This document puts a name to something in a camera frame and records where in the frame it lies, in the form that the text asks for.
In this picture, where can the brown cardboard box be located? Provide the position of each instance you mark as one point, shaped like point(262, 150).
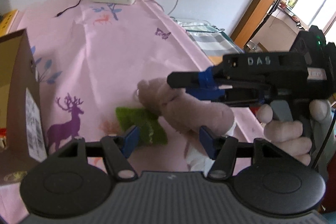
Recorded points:
point(22, 140)

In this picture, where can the mauve plush bear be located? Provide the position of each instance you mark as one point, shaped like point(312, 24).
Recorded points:
point(183, 111)

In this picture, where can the white fluffy towel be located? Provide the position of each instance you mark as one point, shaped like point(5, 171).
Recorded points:
point(195, 155)

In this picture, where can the pink patterned tablecloth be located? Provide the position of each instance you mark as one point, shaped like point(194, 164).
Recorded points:
point(89, 62)

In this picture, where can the green cloth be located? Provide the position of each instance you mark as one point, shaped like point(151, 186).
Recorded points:
point(150, 130)

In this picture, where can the yellow book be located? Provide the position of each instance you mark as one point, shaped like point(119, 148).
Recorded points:
point(7, 21)

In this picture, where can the grey striped fabric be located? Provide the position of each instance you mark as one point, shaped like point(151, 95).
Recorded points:
point(211, 40)

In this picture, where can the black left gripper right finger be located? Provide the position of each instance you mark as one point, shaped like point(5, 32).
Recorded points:
point(220, 149)

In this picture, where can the white gloved right hand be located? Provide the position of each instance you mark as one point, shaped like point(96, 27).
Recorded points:
point(288, 136)

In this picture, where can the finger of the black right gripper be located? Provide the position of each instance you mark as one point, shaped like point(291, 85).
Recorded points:
point(203, 79)
point(206, 94)

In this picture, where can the wooden door frame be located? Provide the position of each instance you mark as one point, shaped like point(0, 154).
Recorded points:
point(249, 21)

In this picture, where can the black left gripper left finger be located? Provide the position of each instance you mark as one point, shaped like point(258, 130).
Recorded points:
point(117, 150)

